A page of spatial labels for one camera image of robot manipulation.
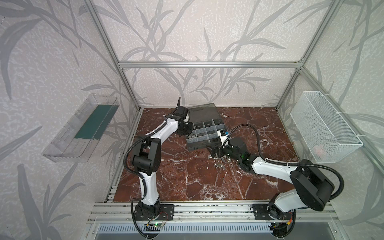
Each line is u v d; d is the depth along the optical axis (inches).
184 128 32.1
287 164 19.5
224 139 29.2
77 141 25.0
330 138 24.2
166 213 28.5
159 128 23.4
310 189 17.0
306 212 29.6
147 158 20.3
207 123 40.6
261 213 28.8
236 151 26.2
